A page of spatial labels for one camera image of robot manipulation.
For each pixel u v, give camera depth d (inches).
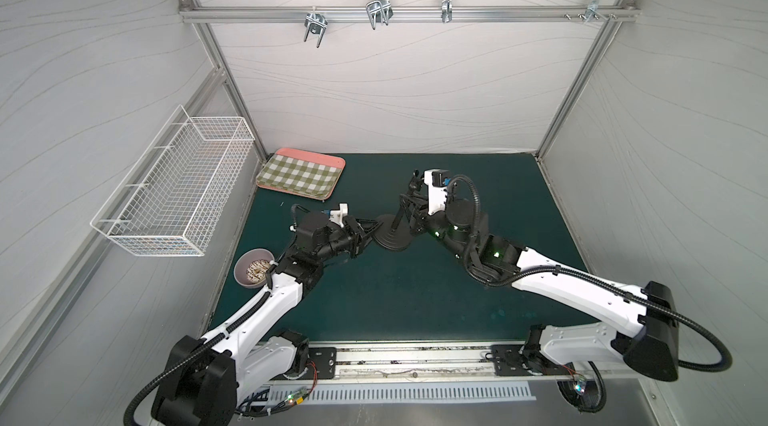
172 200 27.0
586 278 17.9
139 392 14.3
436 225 23.4
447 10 30.8
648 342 15.1
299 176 44.6
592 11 30.1
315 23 31.3
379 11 30.1
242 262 33.9
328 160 46.7
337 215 29.5
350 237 27.1
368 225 28.9
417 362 29.5
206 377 15.2
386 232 29.0
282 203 41.3
